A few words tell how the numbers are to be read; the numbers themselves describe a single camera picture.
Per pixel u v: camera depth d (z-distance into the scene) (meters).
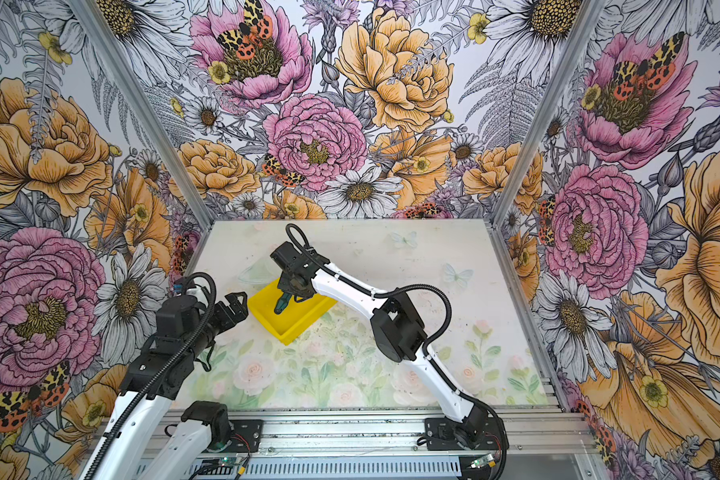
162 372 0.47
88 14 0.71
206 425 0.63
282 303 0.87
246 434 0.75
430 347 0.58
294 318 0.90
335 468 0.78
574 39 0.76
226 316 0.65
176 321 0.53
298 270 0.70
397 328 0.58
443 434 0.74
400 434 0.76
